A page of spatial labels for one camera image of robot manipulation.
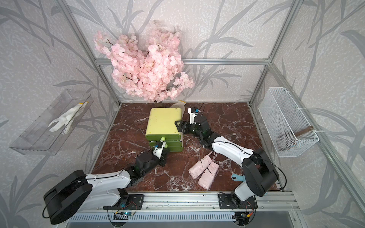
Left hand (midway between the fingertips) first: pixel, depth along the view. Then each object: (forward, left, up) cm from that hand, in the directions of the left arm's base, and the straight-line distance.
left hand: (169, 150), depth 83 cm
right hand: (+12, -6, +12) cm, 18 cm away
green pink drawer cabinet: (+8, +4, +13) cm, 16 cm away
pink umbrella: (-15, -21, -6) cm, 27 cm away
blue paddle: (-14, -40, -6) cm, 42 cm away
